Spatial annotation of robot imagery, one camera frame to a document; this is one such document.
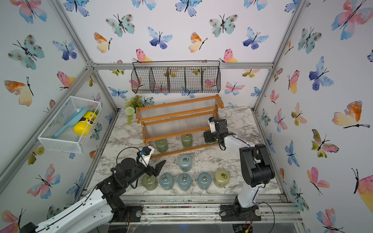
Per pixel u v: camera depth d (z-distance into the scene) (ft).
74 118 2.20
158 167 2.20
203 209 2.48
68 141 1.98
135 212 2.43
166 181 2.53
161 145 2.97
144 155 2.08
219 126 2.48
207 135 2.85
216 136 2.73
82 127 2.30
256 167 1.57
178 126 3.05
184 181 2.53
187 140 3.06
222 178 2.53
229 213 2.41
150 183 2.53
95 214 1.90
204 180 2.51
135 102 3.42
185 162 2.76
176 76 3.23
